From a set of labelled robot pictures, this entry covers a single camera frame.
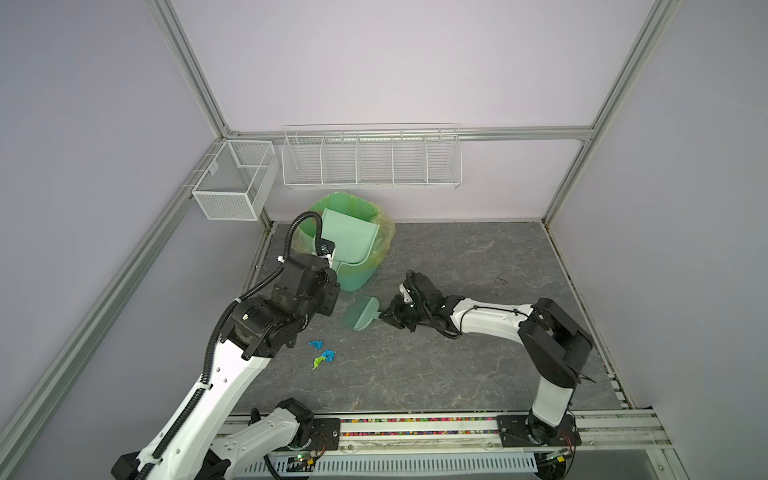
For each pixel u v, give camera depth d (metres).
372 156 0.99
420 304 0.70
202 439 0.37
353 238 0.73
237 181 1.04
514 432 0.74
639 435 0.74
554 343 0.47
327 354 0.87
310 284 0.47
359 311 0.94
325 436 0.74
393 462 0.71
